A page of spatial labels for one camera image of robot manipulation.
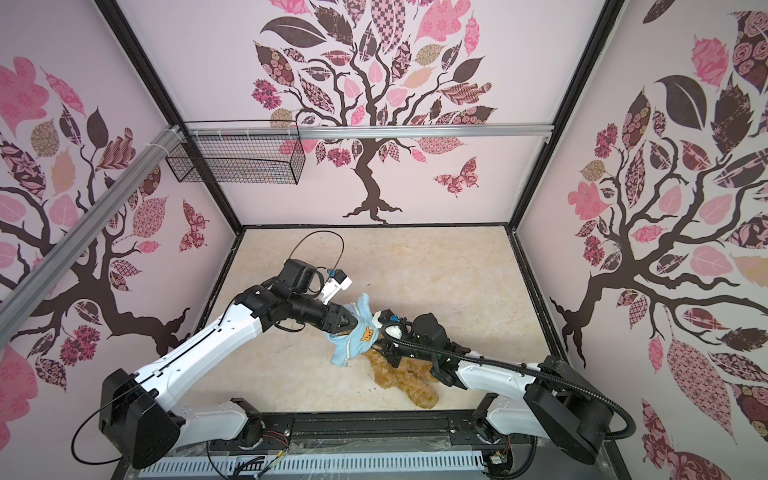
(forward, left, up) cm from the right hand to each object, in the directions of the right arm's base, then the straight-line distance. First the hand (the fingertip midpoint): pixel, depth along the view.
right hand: (369, 333), depth 77 cm
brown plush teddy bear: (-8, -11, -7) cm, 16 cm away
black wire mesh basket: (+54, +41, +21) cm, 71 cm away
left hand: (-1, +4, +5) cm, 6 cm away
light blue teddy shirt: (-4, +2, +6) cm, 7 cm away
